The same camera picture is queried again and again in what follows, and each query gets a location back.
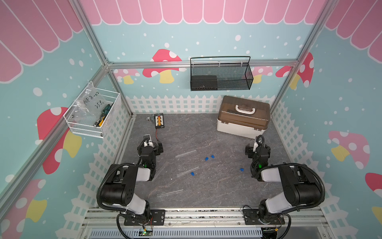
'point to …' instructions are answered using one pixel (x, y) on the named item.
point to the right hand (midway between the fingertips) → (257, 144)
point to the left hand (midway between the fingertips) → (152, 143)
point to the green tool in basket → (104, 113)
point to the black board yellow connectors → (159, 120)
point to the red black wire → (156, 134)
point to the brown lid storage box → (243, 116)
